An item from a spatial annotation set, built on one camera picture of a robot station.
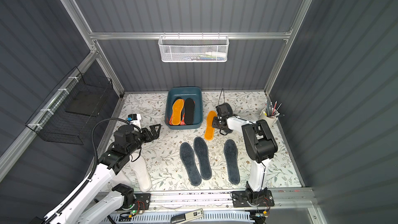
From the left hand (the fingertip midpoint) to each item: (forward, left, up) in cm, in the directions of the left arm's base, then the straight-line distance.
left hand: (155, 128), depth 76 cm
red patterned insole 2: (+15, -3, -18) cm, 24 cm away
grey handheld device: (-35, -17, -16) cm, 42 cm away
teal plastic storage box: (+42, -18, -18) cm, 49 cm away
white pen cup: (+16, -66, -12) cm, 69 cm away
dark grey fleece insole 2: (-1, -23, -20) cm, 30 cm away
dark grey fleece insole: (-7, -15, -20) cm, 26 cm away
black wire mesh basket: (+3, +41, +7) cm, 42 cm away
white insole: (-11, +12, -20) cm, 26 cm away
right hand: (+15, -34, -19) cm, 42 cm away
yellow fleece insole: (+29, -6, -18) cm, 35 cm away
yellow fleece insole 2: (+8, -28, -20) cm, 35 cm away
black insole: (+26, -15, -20) cm, 36 cm away
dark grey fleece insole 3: (-4, -40, -20) cm, 45 cm away
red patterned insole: (+16, -11, -19) cm, 27 cm away
